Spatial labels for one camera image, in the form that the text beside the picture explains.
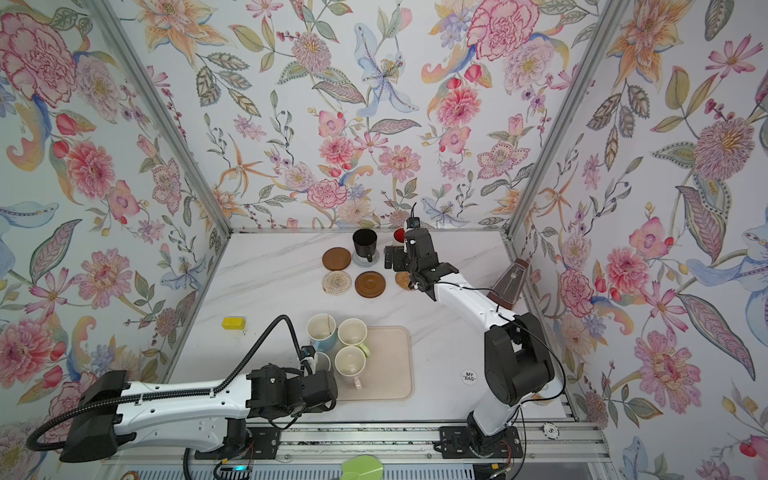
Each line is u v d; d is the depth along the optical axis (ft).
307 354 2.31
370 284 3.42
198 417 1.56
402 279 3.50
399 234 3.56
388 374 2.74
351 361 2.79
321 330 2.92
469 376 2.76
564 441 2.52
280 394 1.78
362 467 2.32
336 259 3.71
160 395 1.45
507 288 3.00
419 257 2.22
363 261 3.60
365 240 3.45
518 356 1.52
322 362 2.52
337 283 3.42
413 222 2.51
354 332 2.90
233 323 3.08
